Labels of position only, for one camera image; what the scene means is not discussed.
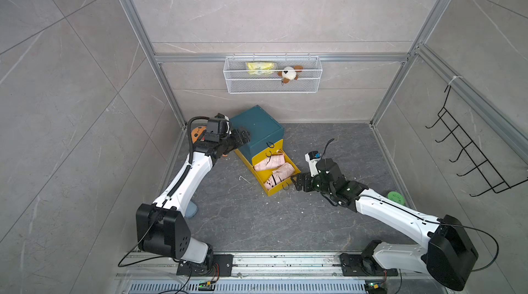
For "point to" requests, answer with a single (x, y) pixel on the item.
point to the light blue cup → (191, 210)
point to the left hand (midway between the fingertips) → (244, 134)
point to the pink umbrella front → (280, 174)
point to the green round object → (396, 197)
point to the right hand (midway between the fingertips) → (299, 176)
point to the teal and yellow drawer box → (265, 151)
